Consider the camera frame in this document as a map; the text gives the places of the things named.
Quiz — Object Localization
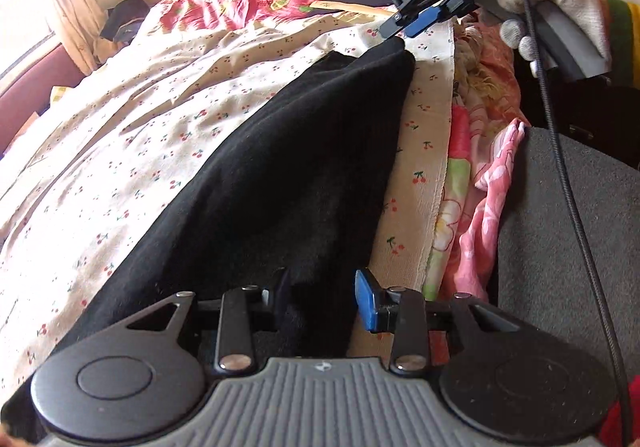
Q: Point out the wooden stick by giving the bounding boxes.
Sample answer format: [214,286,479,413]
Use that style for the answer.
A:
[310,0,397,18]

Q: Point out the cherry print bed sheet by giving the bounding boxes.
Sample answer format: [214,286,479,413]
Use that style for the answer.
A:
[0,9,456,395]

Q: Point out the black cable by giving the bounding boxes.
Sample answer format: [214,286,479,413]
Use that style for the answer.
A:
[502,0,632,447]

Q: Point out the striped colourful blanket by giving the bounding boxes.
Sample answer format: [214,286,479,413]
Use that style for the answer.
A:
[601,0,640,74]

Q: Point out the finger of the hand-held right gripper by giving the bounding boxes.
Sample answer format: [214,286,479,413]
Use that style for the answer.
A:
[404,8,446,39]
[378,9,419,41]

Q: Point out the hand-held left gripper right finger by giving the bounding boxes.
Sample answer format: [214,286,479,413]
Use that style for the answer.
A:
[354,268,506,376]

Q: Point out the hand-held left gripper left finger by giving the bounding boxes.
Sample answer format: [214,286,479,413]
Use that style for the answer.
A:
[125,268,292,374]

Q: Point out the person's grey trouser leg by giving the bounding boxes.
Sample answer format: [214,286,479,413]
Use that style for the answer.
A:
[492,126,640,380]

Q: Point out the pile of dark clothes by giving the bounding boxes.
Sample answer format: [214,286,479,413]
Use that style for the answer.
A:
[96,0,152,64]

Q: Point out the black pants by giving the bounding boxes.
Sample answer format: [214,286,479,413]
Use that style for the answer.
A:
[7,37,417,433]

